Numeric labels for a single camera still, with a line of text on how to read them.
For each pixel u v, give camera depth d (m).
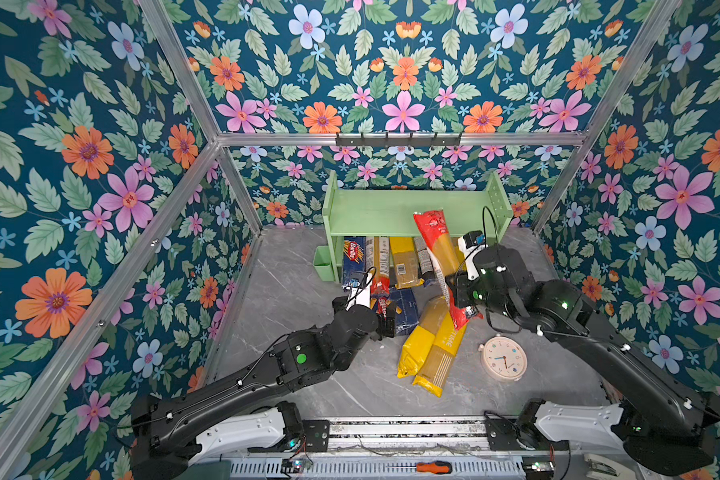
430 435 0.75
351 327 0.45
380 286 0.84
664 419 0.37
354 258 0.90
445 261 0.65
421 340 0.86
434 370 0.82
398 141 0.93
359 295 0.55
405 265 0.89
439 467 0.69
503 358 0.84
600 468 0.67
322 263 1.04
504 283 0.45
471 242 0.55
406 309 0.91
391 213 0.86
